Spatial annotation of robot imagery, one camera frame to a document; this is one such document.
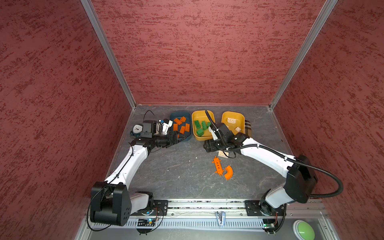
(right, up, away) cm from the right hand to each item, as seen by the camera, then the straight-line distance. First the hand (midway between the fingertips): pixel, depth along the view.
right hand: (210, 148), depth 84 cm
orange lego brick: (-18, +17, +26) cm, 36 cm away
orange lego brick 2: (-23, +11, +23) cm, 34 cm away
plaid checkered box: (+29, +10, +20) cm, 36 cm away
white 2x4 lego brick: (+18, +16, +26) cm, 35 cm away
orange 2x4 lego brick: (-22, +15, +26) cm, 37 cm away
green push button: (+41, -35, -17) cm, 56 cm away
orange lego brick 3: (-18, +9, +21) cm, 29 cm away
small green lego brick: (-6, +8, +16) cm, 19 cm away
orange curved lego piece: (+12, -15, +2) cm, 19 cm away
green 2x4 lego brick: (-8, +14, +23) cm, 27 cm away
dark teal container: (-22, +20, +25) cm, 39 cm away
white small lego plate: (+22, +10, +23) cm, 33 cm away
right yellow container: (+25, +15, +25) cm, 39 cm away
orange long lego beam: (+5, -13, +2) cm, 14 cm away
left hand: (-16, +5, -5) cm, 18 cm away
